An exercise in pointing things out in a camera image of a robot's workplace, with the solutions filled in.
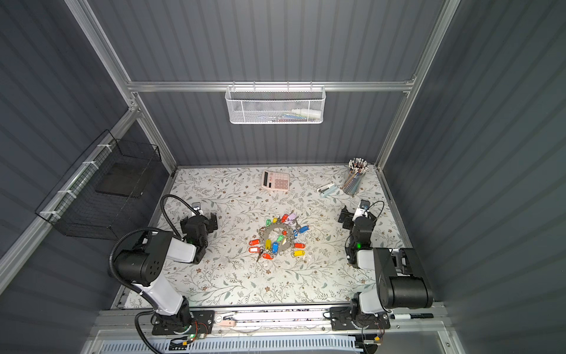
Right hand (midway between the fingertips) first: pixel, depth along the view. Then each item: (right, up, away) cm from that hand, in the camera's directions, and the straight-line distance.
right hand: (361, 210), depth 90 cm
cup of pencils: (+1, +19, +6) cm, 20 cm away
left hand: (-70, -3, +5) cm, 70 cm away
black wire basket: (-95, +5, -18) cm, 96 cm away
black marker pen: (+12, -34, -16) cm, 40 cm away
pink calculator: (-36, +13, +22) cm, 45 cm away
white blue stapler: (-11, +8, +18) cm, 23 cm away
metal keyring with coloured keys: (-34, -11, +4) cm, 36 cm away
